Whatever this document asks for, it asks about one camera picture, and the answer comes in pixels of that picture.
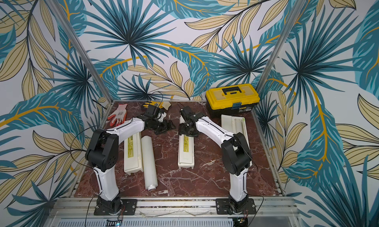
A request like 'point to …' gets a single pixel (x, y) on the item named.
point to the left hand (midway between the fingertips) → (172, 130)
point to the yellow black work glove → (164, 104)
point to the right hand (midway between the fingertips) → (184, 133)
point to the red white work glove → (119, 118)
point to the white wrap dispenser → (133, 154)
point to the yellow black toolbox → (231, 99)
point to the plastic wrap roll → (149, 163)
